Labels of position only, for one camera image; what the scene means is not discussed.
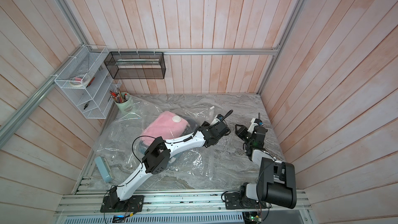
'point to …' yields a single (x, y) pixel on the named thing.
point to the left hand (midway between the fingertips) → (208, 127)
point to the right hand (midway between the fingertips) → (237, 125)
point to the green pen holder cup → (126, 104)
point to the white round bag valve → (176, 118)
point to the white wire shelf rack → (96, 100)
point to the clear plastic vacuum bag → (119, 151)
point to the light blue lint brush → (104, 169)
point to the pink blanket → (168, 125)
